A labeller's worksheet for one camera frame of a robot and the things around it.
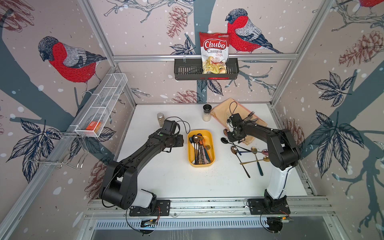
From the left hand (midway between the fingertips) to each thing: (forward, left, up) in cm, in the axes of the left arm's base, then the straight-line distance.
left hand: (182, 138), depth 88 cm
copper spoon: (+3, -8, -7) cm, 11 cm away
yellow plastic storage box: (+5, -17, -6) cm, 18 cm away
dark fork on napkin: (+27, -50, -11) cm, 58 cm away
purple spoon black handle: (+6, -11, -8) cm, 15 cm away
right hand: (+7, -32, -10) cm, 35 cm away
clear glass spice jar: (+17, +16, -2) cm, 23 cm away
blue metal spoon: (+3, -5, -8) cm, 10 cm away
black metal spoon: (+4, -28, -10) cm, 30 cm away
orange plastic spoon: (+2, -12, -8) cm, 15 cm away
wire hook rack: (-16, +48, +17) cm, 53 cm away
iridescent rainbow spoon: (+11, -29, -8) cm, 32 cm away
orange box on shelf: (-7, +38, +22) cm, 45 cm away
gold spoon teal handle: (-4, -45, -9) cm, 46 cm away
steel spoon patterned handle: (-10, -13, -8) cm, 19 cm away
